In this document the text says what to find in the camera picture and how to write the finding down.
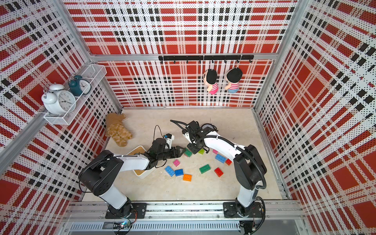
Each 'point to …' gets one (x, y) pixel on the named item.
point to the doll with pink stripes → (210, 79)
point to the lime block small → (201, 151)
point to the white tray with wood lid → (142, 174)
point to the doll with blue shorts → (233, 77)
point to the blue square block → (178, 172)
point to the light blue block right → (220, 158)
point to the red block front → (218, 172)
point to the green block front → (204, 169)
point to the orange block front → (187, 177)
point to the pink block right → (215, 151)
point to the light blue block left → (170, 171)
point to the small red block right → (228, 161)
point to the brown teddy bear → (116, 129)
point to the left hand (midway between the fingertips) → (184, 150)
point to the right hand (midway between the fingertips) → (197, 146)
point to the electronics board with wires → (124, 224)
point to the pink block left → (176, 162)
